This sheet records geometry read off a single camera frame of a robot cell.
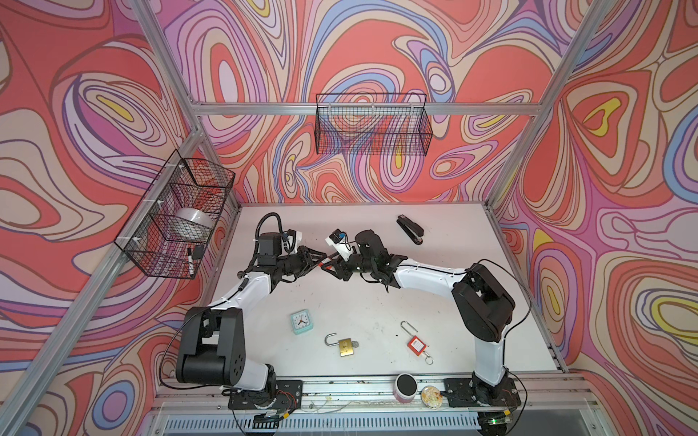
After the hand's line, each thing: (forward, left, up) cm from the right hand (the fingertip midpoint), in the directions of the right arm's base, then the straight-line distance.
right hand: (327, 267), depth 86 cm
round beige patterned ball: (-35, -28, -12) cm, 47 cm away
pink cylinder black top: (-33, -21, -8) cm, 40 cm away
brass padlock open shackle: (-21, -5, -10) cm, 24 cm away
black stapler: (+22, -33, -9) cm, 41 cm away
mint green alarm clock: (-14, +9, -10) cm, 19 cm away
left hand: (+2, 0, +3) cm, 4 cm away
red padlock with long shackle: (-22, -26, -11) cm, 36 cm away
